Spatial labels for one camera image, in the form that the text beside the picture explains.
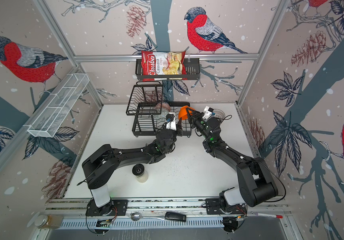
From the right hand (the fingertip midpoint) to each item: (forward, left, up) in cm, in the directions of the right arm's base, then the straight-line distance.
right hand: (182, 111), depth 76 cm
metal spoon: (-44, +21, -27) cm, 56 cm away
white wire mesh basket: (-11, +66, +3) cm, 67 cm away
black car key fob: (-43, +2, -26) cm, 50 cm away
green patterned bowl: (+4, +12, -8) cm, 14 cm away
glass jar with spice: (-48, +57, -21) cm, 78 cm away
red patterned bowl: (+30, +15, -25) cm, 41 cm away
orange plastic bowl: (+3, -1, -3) cm, 4 cm away
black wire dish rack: (+28, +29, -23) cm, 47 cm away
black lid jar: (-25, +22, -18) cm, 38 cm away
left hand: (-1, +2, -4) cm, 5 cm away
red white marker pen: (-40, -47, -32) cm, 70 cm away
